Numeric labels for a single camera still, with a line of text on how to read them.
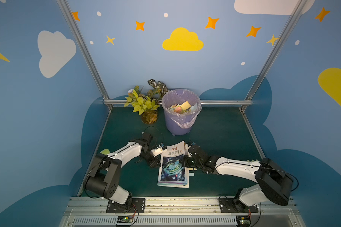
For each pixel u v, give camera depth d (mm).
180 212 733
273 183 435
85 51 852
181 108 1013
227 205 744
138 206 750
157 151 803
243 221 719
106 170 485
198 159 671
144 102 890
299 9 703
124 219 717
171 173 834
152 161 778
